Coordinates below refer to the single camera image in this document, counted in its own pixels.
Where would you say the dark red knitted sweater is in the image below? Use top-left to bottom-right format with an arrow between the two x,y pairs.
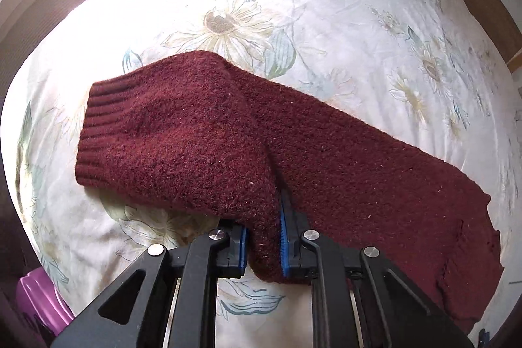
75,51 -> 502,331

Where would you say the white floral bed duvet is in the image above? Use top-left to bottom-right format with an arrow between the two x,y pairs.
2,0 -> 521,332

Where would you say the purple plastic basket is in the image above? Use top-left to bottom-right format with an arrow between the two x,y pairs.
15,267 -> 74,337

